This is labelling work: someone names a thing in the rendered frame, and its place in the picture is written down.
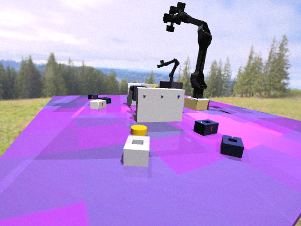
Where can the yellow short cylinder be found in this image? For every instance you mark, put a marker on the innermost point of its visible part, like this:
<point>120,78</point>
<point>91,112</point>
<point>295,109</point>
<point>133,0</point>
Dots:
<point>138,130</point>

